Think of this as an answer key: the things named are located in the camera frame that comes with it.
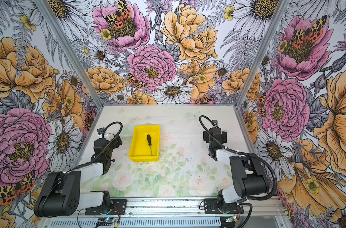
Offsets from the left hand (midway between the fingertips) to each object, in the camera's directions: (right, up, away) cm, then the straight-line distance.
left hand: (111, 138), depth 91 cm
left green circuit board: (+6, -38, -20) cm, 43 cm away
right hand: (+66, +2, +4) cm, 66 cm away
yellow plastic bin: (+17, -8, +3) cm, 19 cm away
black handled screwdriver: (+23, -4, +6) cm, 24 cm away
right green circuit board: (+68, -37, -19) cm, 80 cm away
